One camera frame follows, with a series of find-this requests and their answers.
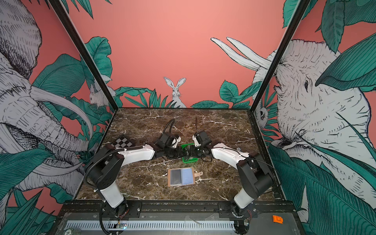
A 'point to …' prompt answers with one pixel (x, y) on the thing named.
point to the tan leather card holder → (188, 176)
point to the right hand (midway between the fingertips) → (187, 151)
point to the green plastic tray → (195, 159)
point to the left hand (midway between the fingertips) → (186, 153)
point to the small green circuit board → (122, 225)
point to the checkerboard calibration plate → (122, 142)
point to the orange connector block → (277, 219)
